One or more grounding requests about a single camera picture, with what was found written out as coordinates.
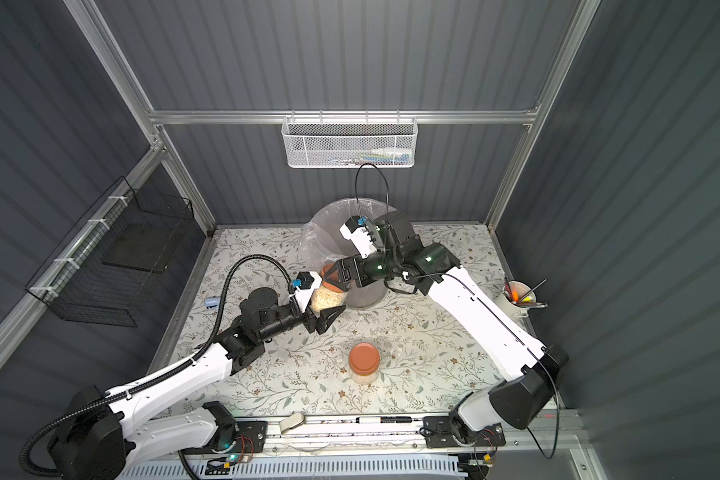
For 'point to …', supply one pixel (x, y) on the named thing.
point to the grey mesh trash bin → (369, 295)
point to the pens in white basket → (384, 155)
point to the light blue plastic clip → (212, 303)
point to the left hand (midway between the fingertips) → (337, 299)
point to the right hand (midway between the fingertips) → (342, 272)
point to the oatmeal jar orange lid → (364, 359)
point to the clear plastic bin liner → (321, 240)
